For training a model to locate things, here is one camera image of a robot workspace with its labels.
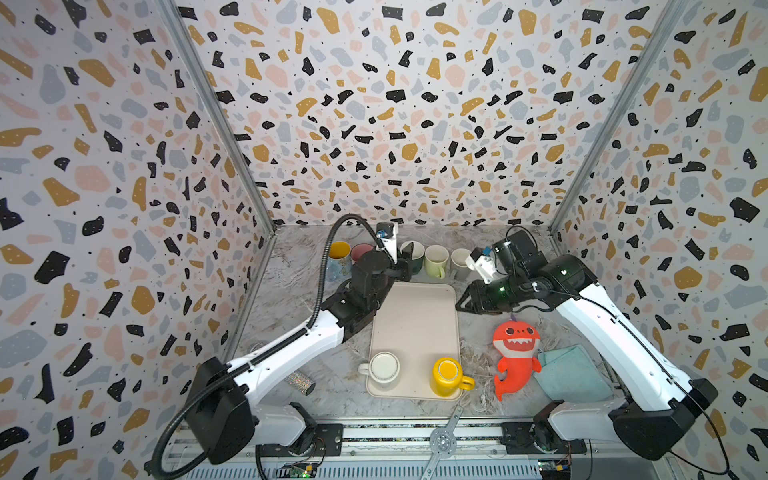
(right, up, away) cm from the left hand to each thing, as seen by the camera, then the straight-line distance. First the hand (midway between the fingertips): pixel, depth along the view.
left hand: (405, 238), depth 72 cm
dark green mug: (+5, -3, +30) cm, 31 cm away
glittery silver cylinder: (-28, -38, +8) cm, 48 cm away
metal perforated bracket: (+9, -51, +2) cm, 52 cm away
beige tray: (+4, -25, +22) cm, 34 cm away
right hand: (+11, -15, -5) cm, 20 cm away
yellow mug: (+11, -35, +3) cm, 36 cm away
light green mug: (+11, -5, +29) cm, 32 cm away
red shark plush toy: (+31, -28, +11) cm, 43 cm away
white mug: (-6, -34, +6) cm, 35 cm away
